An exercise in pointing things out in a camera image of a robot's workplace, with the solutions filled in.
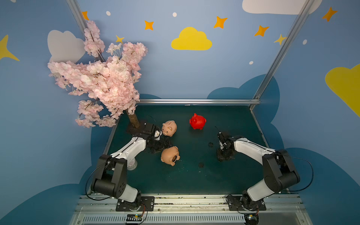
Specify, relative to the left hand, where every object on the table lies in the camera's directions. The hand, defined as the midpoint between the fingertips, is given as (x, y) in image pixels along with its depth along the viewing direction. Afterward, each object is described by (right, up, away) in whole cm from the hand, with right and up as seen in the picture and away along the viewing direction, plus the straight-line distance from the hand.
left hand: (167, 145), depth 89 cm
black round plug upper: (+30, -1, +9) cm, 31 cm away
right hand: (+37, -8, +2) cm, 37 cm away
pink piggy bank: (+1, +11, +6) cm, 13 cm away
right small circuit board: (+46, -36, -16) cm, 61 cm away
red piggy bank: (+21, +15, +12) cm, 29 cm away
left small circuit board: (-16, -35, -16) cm, 42 cm away
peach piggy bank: (+2, -5, -5) cm, 7 cm away
